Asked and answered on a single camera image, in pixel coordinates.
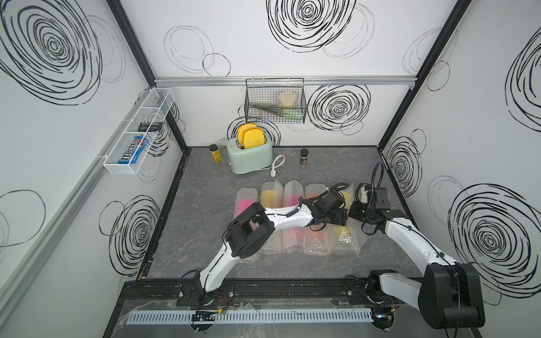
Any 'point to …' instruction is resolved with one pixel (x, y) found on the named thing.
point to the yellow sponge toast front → (253, 137)
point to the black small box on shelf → (155, 127)
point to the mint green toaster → (244, 161)
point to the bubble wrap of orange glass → (309, 189)
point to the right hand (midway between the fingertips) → (354, 209)
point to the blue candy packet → (129, 152)
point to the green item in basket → (293, 114)
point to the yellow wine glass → (343, 236)
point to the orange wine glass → (316, 241)
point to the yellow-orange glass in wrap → (272, 196)
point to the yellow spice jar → (216, 153)
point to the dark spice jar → (303, 157)
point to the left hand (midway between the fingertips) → (342, 217)
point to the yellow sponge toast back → (241, 129)
